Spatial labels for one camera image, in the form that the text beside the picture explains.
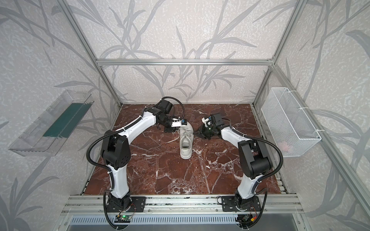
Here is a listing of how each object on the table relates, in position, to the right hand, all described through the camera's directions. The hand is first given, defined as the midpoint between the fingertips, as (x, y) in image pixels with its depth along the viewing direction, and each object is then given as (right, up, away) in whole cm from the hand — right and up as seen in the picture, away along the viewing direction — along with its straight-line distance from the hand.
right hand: (194, 129), depth 90 cm
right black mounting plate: (+18, -37, -17) cm, 45 cm away
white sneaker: (-5, -4, -1) cm, 7 cm away
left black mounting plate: (-29, -37, -16) cm, 50 cm away
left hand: (-10, +5, +2) cm, 11 cm away
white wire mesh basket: (+42, +2, -29) cm, 51 cm away
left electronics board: (-36, -43, -18) cm, 59 cm away
